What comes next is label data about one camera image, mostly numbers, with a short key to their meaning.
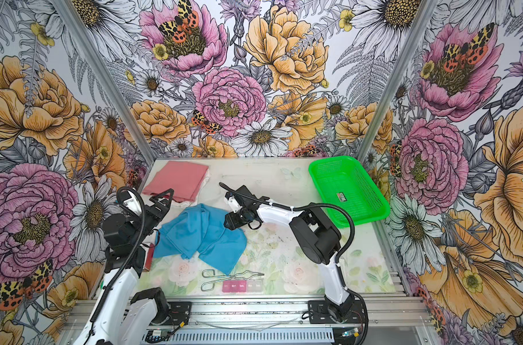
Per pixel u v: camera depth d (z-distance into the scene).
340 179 1.11
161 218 0.68
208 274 0.83
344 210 0.49
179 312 0.72
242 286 0.79
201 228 0.91
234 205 0.85
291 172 1.17
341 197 1.05
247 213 0.73
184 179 1.11
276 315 0.76
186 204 1.01
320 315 0.73
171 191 0.71
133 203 0.67
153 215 0.66
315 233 0.53
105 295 0.48
